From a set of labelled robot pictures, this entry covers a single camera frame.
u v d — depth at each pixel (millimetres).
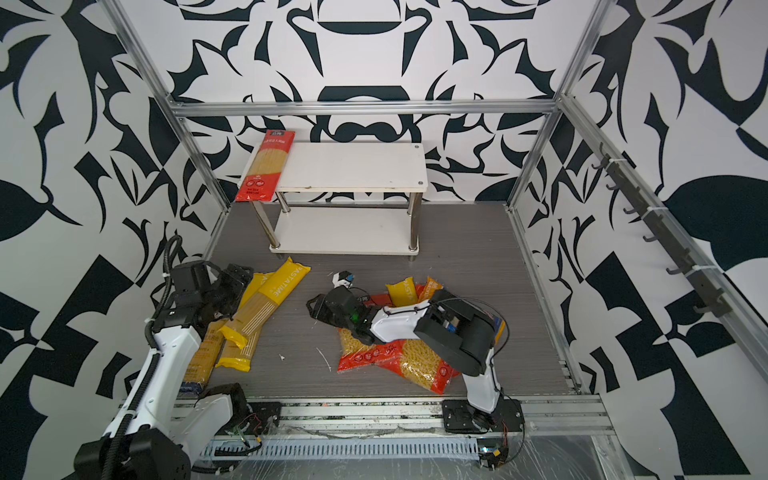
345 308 685
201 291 611
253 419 728
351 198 1230
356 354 807
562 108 874
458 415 744
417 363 777
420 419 757
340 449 649
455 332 502
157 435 414
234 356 824
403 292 944
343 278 817
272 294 924
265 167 779
